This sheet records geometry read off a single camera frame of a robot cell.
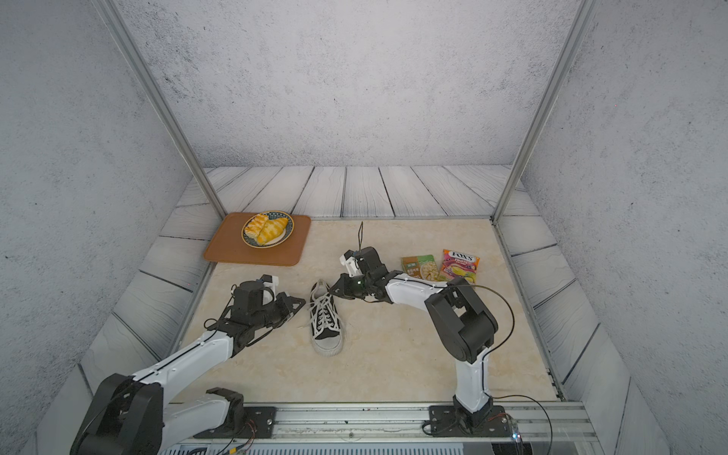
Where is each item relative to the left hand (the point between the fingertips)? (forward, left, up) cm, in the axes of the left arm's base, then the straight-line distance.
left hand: (309, 301), depth 85 cm
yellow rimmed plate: (+45, +22, -7) cm, 51 cm away
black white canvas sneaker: (-6, -4, -8) cm, 11 cm away
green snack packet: (+19, -37, -9) cm, 43 cm away
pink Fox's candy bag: (+18, -49, -7) cm, 52 cm away
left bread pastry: (+36, +26, -5) cm, 45 cm away
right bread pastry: (+34, +20, -5) cm, 40 cm away
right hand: (+4, -6, 0) cm, 7 cm away
